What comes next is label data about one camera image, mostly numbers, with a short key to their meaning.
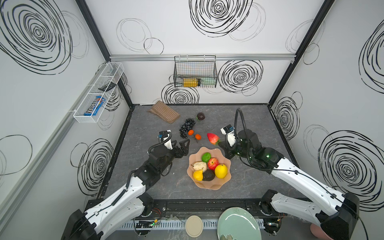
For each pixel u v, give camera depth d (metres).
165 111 1.15
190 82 0.87
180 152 0.67
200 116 1.08
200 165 0.81
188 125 1.02
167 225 0.67
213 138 0.74
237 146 0.63
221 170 0.79
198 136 0.99
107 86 0.76
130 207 0.57
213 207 0.75
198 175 0.77
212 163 0.83
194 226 0.63
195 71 0.99
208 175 0.79
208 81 0.87
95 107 0.67
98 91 0.73
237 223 0.70
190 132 1.01
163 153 0.57
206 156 0.86
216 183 0.79
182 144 0.67
